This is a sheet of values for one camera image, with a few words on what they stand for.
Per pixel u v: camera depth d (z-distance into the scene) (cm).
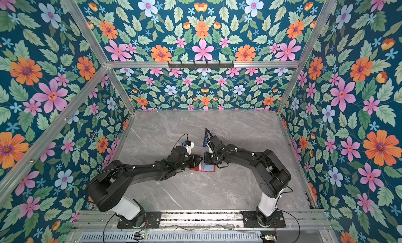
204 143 101
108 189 45
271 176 47
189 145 82
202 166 88
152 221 74
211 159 79
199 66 93
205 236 77
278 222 73
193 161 78
